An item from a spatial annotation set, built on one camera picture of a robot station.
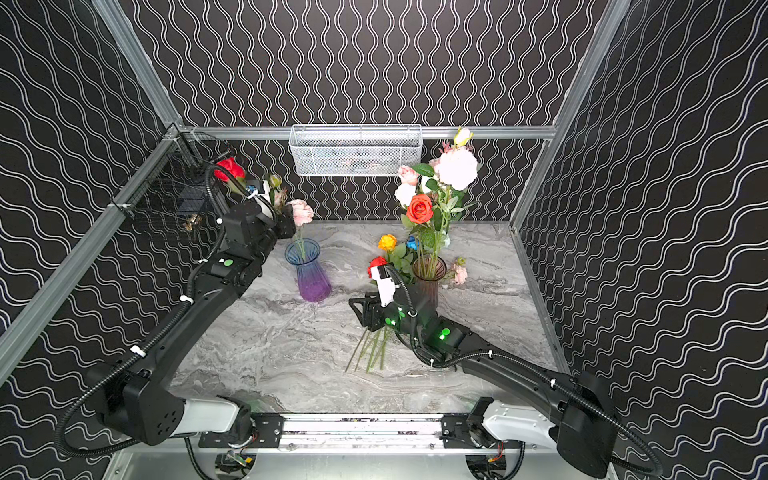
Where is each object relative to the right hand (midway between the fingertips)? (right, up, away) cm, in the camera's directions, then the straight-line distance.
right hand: (357, 299), depth 73 cm
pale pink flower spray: (-15, +23, +7) cm, 28 cm away
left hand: (-18, +23, +2) cm, 29 cm away
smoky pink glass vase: (+19, +7, +11) cm, 23 cm away
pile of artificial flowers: (+12, +9, +31) cm, 34 cm away
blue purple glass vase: (-18, 0, +30) cm, 35 cm away
